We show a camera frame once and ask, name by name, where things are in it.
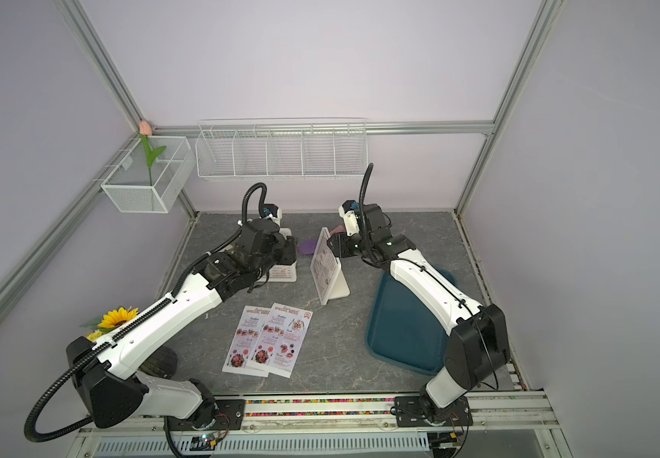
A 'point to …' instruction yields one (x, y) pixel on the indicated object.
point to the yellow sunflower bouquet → (103, 323)
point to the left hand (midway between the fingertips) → (289, 241)
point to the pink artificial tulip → (152, 156)
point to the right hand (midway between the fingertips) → (333, 239)
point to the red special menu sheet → (246, 341)
